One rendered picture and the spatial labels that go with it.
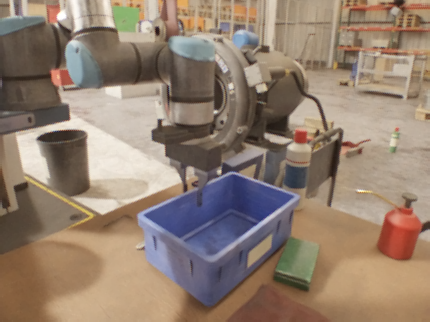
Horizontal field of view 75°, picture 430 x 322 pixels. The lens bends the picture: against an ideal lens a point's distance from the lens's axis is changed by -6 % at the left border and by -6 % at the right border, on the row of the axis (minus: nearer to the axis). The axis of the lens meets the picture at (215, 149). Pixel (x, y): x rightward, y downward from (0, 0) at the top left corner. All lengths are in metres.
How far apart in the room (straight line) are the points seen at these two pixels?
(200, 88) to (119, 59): 0.16
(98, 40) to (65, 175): 1.46
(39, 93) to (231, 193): 0.65
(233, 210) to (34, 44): 0.75
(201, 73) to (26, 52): 0.60
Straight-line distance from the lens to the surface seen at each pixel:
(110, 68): 0.60
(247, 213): 0.79
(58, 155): 1.93
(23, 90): 1.02
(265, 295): 0.59
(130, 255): 0.69
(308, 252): 0.67
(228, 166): 0.83
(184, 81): 0.56
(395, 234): 0.75
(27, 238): 1.12
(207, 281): 0.52
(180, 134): 0.56
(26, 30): 1.02
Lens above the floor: 0.90
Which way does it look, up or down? 19 degrees down
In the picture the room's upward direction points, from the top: 1 degrees clockwise
